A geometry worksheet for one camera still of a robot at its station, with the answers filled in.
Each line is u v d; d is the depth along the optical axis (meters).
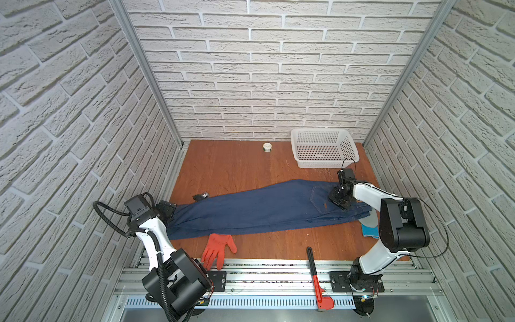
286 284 0.74
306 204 0.94
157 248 0.44
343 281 0.74
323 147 1.18
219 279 0.74
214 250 0.79
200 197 0.94
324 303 0.68
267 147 1.16
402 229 0.47
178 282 0.44
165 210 0.72
